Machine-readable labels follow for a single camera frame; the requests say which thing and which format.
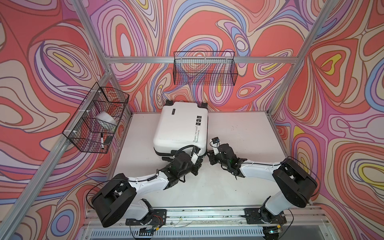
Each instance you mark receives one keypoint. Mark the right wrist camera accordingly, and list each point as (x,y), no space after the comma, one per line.
(215,142)

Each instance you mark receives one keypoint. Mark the black and white suitcase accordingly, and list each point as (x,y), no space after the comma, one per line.
(181,124)

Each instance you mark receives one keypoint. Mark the black marker pen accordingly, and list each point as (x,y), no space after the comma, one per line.
(102,141)

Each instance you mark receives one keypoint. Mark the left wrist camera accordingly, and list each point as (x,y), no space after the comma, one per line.
(195,154)

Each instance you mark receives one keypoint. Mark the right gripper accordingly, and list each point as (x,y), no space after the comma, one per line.
(211,155)

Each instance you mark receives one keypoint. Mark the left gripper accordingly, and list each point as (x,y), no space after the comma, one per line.
(196,167)

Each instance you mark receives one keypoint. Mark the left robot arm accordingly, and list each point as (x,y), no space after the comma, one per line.
(122,197)

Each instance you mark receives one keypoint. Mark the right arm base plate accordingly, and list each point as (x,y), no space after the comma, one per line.
(263,216)

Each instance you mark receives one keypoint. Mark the aluminium front rail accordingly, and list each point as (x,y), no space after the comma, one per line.
(233,216)

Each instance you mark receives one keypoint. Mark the left wall wire basket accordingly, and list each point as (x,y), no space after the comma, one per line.
(83,131)

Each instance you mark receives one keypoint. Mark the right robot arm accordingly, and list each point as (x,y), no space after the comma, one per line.
(295,184)

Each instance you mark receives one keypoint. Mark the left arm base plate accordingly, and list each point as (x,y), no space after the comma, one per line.
(155,218)

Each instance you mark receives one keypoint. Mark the back wall wire basket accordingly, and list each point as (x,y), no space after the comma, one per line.
(205,68)

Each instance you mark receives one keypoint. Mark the wall wire basket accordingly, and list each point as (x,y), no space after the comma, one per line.
(205,68)
(83,131)

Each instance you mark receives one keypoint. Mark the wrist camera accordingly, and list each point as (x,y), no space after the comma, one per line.
(195,154)
(215,142)

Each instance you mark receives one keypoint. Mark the green circuit board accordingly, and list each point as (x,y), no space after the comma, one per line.
(148,231)

